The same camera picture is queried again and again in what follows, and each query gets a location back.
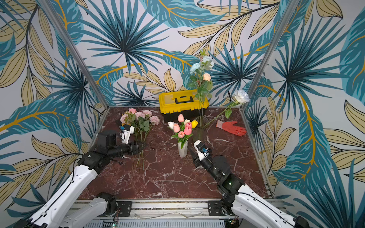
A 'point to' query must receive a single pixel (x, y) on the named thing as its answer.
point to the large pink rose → (133, 111)
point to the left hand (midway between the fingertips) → (144, 147)
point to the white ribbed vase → (183, 152)
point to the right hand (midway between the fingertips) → (192, 144)
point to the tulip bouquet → (182, 128)
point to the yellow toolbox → (172, 104)
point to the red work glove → (229, 126)
